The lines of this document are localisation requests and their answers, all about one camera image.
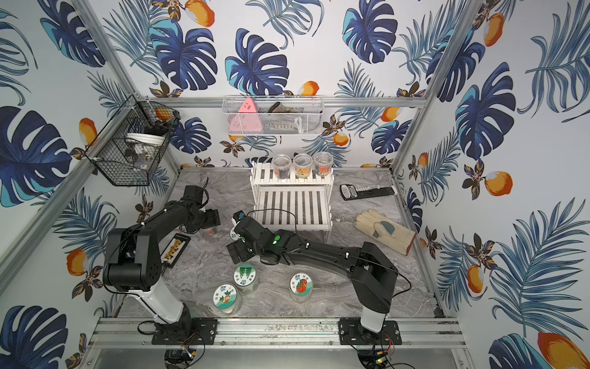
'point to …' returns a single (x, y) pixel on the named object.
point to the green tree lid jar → (245, 279)
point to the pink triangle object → (246, 120)
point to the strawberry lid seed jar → (301, 287)
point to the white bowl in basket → (146, 139)
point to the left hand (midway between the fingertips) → (208, 219)
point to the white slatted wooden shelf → (293, 203)
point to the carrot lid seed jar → (227, 300)
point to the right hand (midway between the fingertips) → (240, 242)
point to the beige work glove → (386, 231)
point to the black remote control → (349, 191)
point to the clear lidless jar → (281, 164)
